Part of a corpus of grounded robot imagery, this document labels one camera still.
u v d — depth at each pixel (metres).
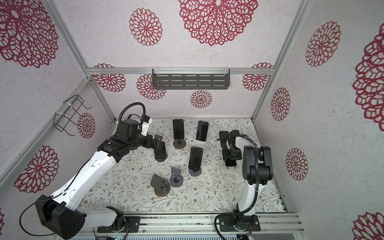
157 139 0.70
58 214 0.37
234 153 0.84
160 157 0.95
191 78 0.95
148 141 0.67
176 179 0.85
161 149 0.90
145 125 0.67
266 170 0.53
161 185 0.80
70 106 0.78
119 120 0.56
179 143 1.06
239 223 0.67
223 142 1.03
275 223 0.76
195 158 0.80
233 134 0.83
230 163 0.92
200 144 1.06
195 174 0.92
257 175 0.47
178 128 0.97
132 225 0.73
